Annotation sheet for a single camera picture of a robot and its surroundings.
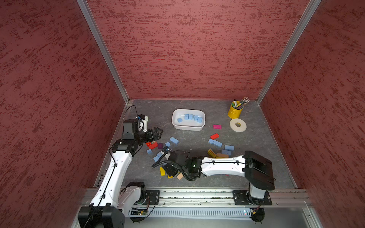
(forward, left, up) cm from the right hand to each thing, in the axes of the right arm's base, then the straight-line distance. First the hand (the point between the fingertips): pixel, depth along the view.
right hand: (168, 166), depth 79 cm
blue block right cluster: (+14, -39, -7) cm, 42 cm away
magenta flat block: (+31, -33, -7) cm, 46 cm away
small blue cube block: (+38, -6, -7) cm, 39 cm away
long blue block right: (+17, -32, -7) cm, 37 cm away
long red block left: (+15, +12, -5) cm, 20 cm away
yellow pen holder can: (+40, -48, +2) cm, 62 cm away
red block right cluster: (+23, -31, -8) cm, 39 cm away
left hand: (+14, +7, +12) cm, 19 cm away
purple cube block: (+16, +7, -6) cm, 18 cm away
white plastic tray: (+38, -12, -7) cm, 40 cm away
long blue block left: (+20, -2, -6) cm, 21 cm away
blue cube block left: (+17, +2, -6) cm, 18 cm away
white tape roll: (+28, -51, -8) cm, 59 cm away
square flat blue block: (+19, -28, -7) cm, 34 cm away
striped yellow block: (+9, -27, -4) cm, 29 cm away
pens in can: (+40, -50, +5) cm, 65 cm away
